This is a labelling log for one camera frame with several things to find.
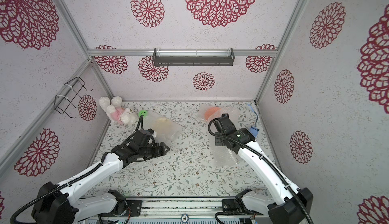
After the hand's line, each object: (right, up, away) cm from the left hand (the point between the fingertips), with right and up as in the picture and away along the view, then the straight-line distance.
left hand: (164, 151), depth 81 cm
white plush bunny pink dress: (-36, +22, +17) cm, 45 cm away
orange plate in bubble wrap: (+25, +21, +29) cm, 44 cm away
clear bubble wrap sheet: (+28, -1, -1) cm, 28 cm away
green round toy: (-21, +21, +27) cm, 40 cm away
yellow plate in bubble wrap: (-3, +10, +22) cm, 24 cm away
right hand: (+29, +9, -4) cm, 31 cm away
